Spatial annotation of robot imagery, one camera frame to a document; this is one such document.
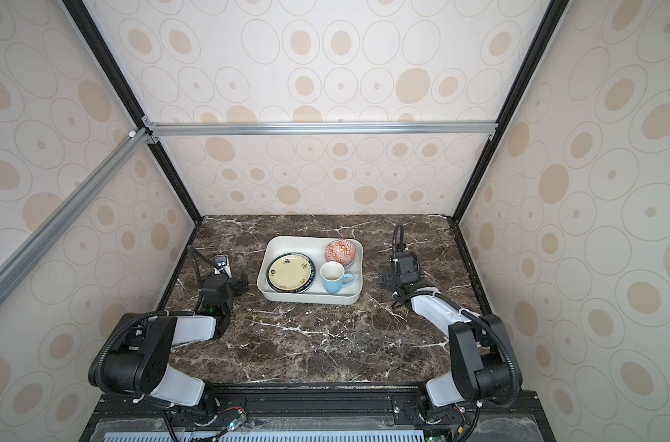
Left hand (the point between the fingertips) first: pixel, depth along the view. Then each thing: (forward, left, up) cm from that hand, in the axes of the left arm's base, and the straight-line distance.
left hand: (233, 265), depth 92 cm
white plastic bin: (-5, -40, -10) cm, 42 cm away
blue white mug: (-4, -34, -2) cm, 34 cm away
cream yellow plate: (+1, -18, -7) cm, 19 cm away
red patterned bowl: (+11, -36, -6) cm, 38 cm away
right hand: (0, -57, -3) cm, 57 cm away
